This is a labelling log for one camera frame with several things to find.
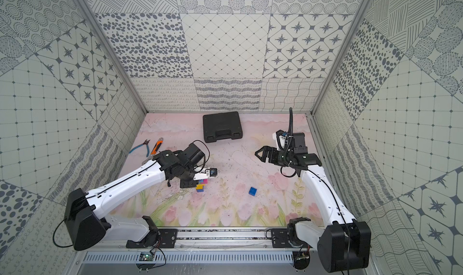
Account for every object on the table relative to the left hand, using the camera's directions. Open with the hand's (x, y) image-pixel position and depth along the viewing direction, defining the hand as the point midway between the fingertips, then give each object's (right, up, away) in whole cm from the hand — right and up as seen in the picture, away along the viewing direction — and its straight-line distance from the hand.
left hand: (199, 177), depth 77 cm
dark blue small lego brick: (-2, -9, +10) cm, 14 cm away
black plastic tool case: (+8, +23, +33) cm, 41 cm away
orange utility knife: (-31, +10, +26) cm, 41 cm away
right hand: (+28, +8, +2) cm, 30 cm away
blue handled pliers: (-38, +13, +27) cm, 48 cm away
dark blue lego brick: (+24, -9, +9) cm, 27 cm away
